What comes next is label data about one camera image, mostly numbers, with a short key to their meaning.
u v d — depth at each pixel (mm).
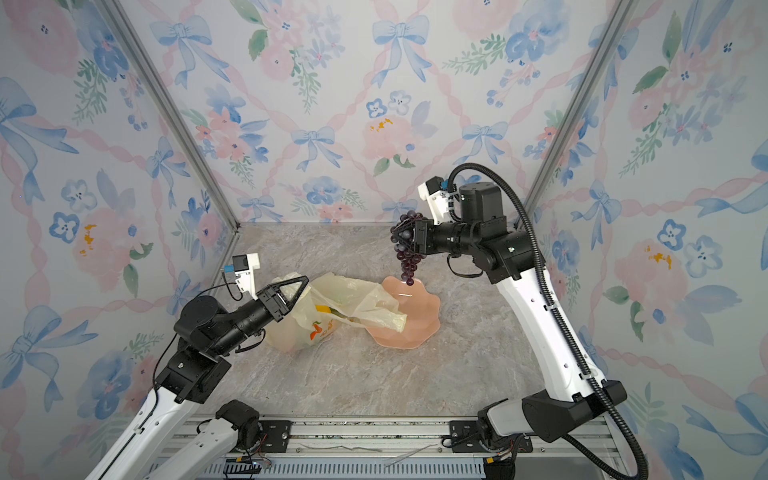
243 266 558
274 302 541
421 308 952
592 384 378
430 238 542
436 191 549
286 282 592
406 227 592
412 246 569
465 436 743
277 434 748
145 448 426
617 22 701
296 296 603
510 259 429
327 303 720
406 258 620
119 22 695
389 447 733
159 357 831
